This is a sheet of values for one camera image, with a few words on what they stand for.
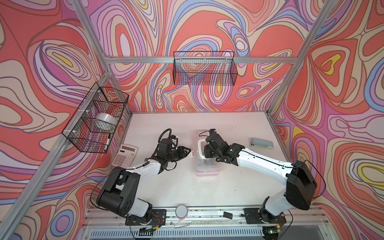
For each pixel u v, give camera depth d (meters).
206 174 0.85
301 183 0.42
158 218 0.72
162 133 0.69
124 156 0.93
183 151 0.80
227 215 0.74
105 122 0.70
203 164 0.82
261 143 1.01
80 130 0.67
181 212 0.72
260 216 0.66
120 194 0.43
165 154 0.70
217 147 0.62
